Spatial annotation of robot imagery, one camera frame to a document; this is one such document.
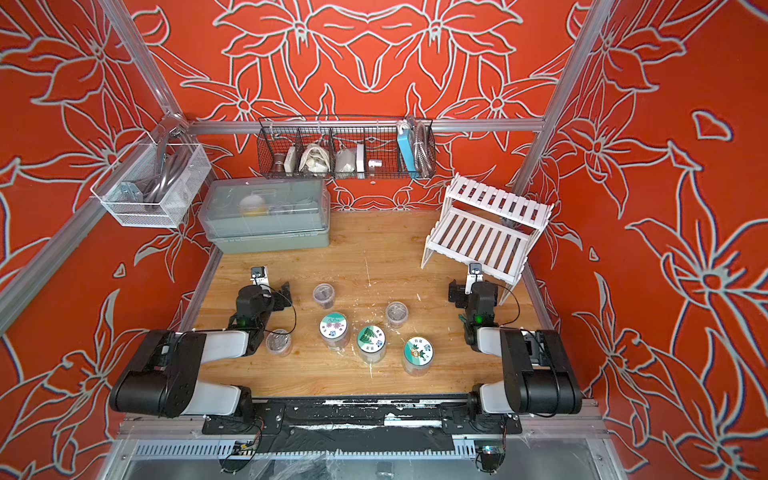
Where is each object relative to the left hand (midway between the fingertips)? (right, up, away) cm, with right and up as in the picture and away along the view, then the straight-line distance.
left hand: (273, 282), depth 93 cm
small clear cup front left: (+6, -15, -12) cm, 20 cm away
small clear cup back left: (+17, -3, -2) cm, 17 cm away
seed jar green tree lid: (+32, -14, -15) cm, 38 cm away
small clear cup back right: (+39, -8, -7) cm, 41 cm away
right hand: (+61, +1, -1) cm, 61 cm away
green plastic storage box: (-8, +22, +3) cm, 24 cm away
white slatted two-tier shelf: (+71, +18, +5) cm, 74 cm away
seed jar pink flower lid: (+21, -11, -13) cm, 27 cm away
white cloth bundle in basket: (+14, +39, -2) cm, 41 cm away
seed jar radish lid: (+44, -16, -17) cm, 50 cm away
